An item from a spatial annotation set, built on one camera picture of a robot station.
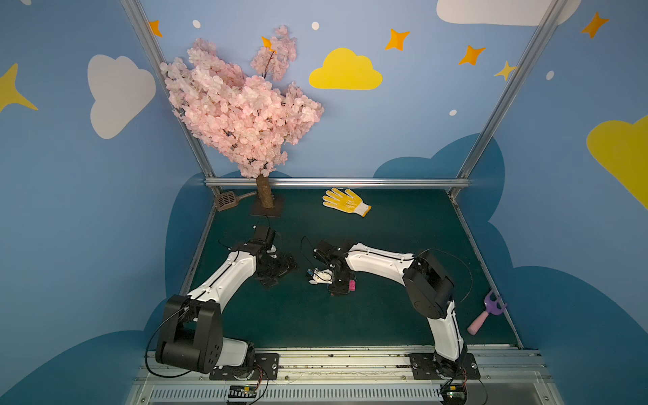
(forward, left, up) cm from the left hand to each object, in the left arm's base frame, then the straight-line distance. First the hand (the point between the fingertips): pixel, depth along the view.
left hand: (290, 269), depth 87 cm
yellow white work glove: (+41, -22, -9) cm, 47 cm away
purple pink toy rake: (-8, -72, -6) cm, 72 cm away
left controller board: (-35, +12, -11) cm, 38 cm away
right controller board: (-34, -51, -10) cm, 62 cm away
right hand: (-2, -18, -7) cm, 19 cm away
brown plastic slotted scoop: (+38, +34, -6) cm, 51 cm away
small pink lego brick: (-5, -21, 0) cm, 22 cm away
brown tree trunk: (+34, +15, +4) cm, 38 cm away
